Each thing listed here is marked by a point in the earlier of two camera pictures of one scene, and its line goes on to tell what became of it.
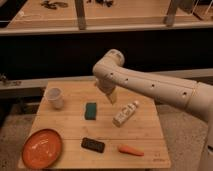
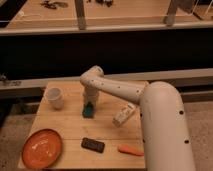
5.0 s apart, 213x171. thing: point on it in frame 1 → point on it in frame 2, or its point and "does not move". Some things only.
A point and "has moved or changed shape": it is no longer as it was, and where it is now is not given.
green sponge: x=91 y=111 has moved or changed shape
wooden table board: x=95 y=134 does not move
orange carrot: x=125 y=148 does not move
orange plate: x=42 y=148 does not move
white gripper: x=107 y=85 → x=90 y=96
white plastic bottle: x=125 y=112 does not move
